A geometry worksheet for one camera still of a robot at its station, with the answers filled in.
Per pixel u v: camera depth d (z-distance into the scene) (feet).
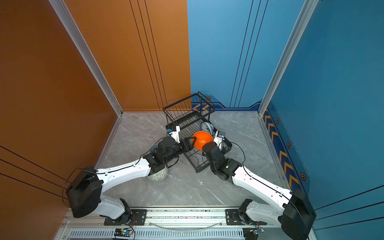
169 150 1.98
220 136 2.19
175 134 2.37
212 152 1.84
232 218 2.38
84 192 1.40
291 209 1.28
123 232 2.31
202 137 2.56
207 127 3.19
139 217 2.40
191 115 3.91
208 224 2.38
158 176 2.82
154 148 2.08
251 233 2.31
